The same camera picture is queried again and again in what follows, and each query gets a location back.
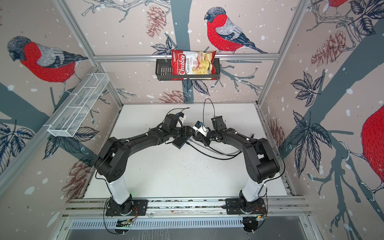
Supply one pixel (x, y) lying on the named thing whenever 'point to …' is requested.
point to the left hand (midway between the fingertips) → (192, 131)
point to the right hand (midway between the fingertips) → (195, 140)
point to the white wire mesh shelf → (78, 105)
